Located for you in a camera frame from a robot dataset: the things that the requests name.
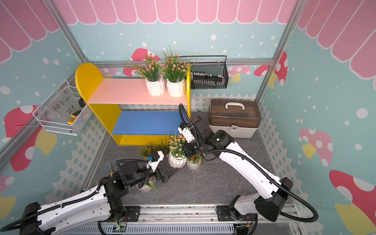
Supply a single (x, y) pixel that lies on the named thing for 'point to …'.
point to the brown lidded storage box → (240, 118)
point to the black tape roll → (82, 102)
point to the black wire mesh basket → (208, 72)
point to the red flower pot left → (146, 151)
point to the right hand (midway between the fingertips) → (183, 148)
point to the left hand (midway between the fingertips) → (172, 162)
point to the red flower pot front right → (194, 162)
